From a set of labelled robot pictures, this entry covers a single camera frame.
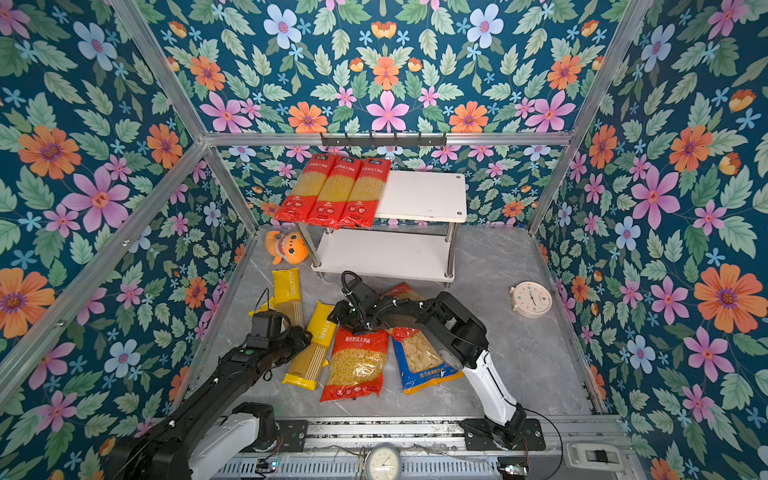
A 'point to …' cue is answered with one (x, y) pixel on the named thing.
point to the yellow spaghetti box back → (287, 295)
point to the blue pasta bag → (419, 361)
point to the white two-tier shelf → (414, 235)
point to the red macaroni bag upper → (401, 292)
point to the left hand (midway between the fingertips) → (312, 331)
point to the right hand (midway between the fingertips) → (330, 318)
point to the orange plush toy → (290, 247)
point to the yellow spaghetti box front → (304, 371)
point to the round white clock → (531, 299)
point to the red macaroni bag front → (357, 365)
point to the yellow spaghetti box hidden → (264, 307)
